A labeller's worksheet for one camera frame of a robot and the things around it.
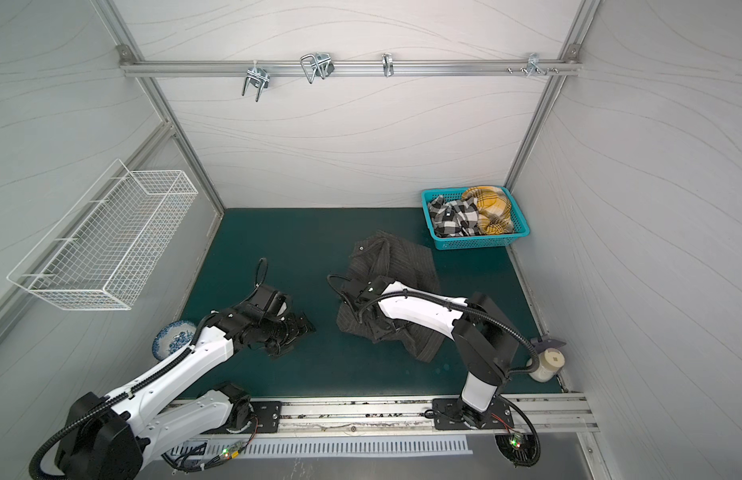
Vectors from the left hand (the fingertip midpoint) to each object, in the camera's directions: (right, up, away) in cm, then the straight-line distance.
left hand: (313, 331), depth 80 cm
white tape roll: (+61, -4, -8) cm, 61 cm away
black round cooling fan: (+54, -27, -7) cm, 61 cm away
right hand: (+23, +2, +4) cm, 24 cm away
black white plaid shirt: (+46, +32, +24) cm, 61 cm away
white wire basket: (-47, +24, -14) cm, 54 cm away
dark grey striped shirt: (+26, +17, +20) cm, 38 cm away
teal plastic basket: (+42, +24, +24) cm, 54 cm away
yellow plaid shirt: (+59, +35, +24) cm, 73 cm away
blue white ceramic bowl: (-42, -3, +4) cm, 42 cm away
